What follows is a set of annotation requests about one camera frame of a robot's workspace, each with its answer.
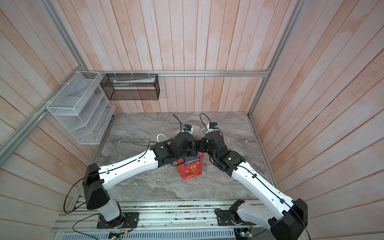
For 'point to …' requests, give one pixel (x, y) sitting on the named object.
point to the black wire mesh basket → (131, 86)
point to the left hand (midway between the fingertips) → (195, 148)
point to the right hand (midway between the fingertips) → (201, 138)
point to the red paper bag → (192, 166)
